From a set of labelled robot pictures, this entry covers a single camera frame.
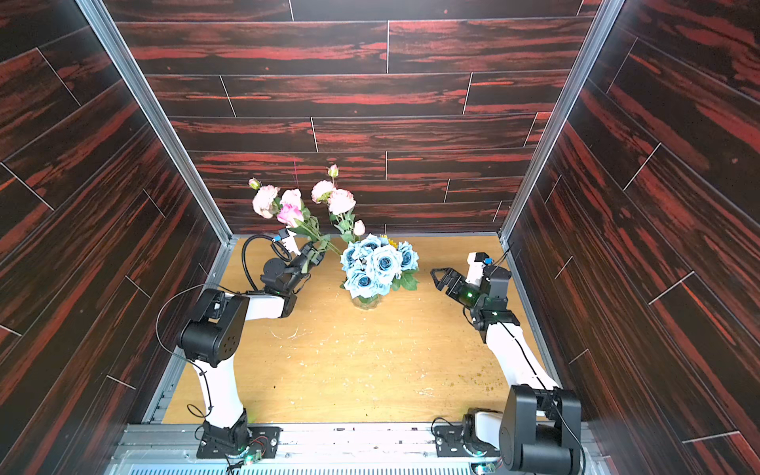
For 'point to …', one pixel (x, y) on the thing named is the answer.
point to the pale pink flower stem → (266, 203)
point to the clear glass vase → (367, 304)
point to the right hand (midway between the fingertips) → (447, 275)
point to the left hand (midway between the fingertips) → (331, 238)
